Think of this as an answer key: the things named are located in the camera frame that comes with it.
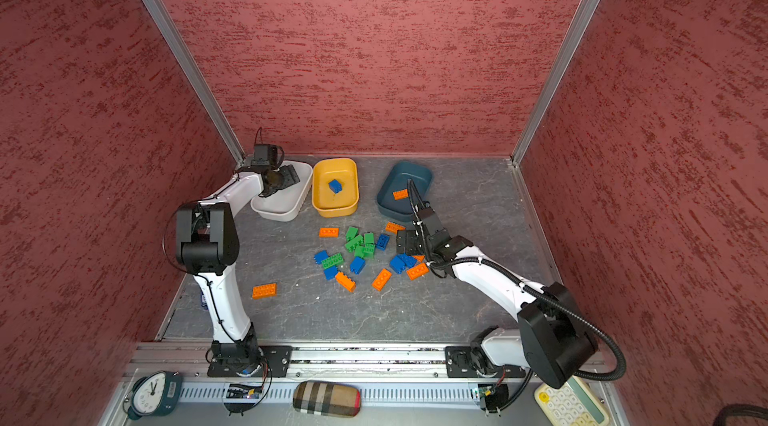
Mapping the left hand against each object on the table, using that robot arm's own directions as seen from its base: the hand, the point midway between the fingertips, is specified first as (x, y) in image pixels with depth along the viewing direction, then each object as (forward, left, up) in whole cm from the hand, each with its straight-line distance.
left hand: (286, 183), depth 102 cm
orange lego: (+1, -41, -6) cm, 41 cm away
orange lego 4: (-32, -24, -6) cm, 41 cm away
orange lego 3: (-13, -38, -8) cm, 41 cm away
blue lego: (-26, -26, -9) cm, 38 cm away
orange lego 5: (-31, -35, -7) cm, 47 cm away
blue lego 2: (-29, -19, -7) cm, 35 cm away
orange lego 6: (-28, -45, -7) cm, 54 cm away
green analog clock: (-60, +16, -3) cm, 62 cm away
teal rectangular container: (+9, -39, -7) cm, 40 cm away
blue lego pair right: (-26, -40, -6) cm, 48 cm away
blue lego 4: (-19, -34, -6) cm, 40 cm away
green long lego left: (-26, -19, -6) cm, 33 cm away
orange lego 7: (-24, -47, -7) cm, 53 cm away
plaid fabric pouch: (-60, -23, -4) cm, 65 cm away
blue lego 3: (+4, -16, -6) cm, 17 cm away
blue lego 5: (-24, -15, -8) cm, 29 cm away
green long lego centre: (-20, -26, -6) cm, 33 cm away
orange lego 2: (-15, -16, -7) cm, 23 cm away
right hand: (-23, -42, +1) cm, 48 cm away
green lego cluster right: (-22, -30, -5) cm, 37 cm away
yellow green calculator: (-61, -80, -5) cm, 101 cm away
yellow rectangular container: (-4, -20, -5) cm, 21 cm away
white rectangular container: (-5, 0, -6) cm, 7 cm away
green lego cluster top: (-16, -24, -6) cm, 29 cm away
